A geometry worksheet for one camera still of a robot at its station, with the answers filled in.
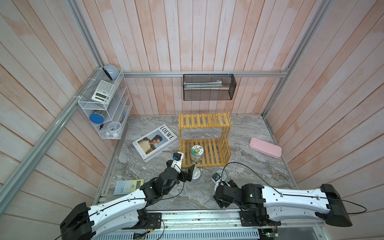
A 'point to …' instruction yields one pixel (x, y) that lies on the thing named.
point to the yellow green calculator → (123, 187)
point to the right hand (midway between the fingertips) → (219, 190)
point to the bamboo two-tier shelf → (218, 151)
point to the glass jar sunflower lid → (197, 152)
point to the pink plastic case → (265, 147)
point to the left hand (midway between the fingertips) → (186, 164)
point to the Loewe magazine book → (155, 142)
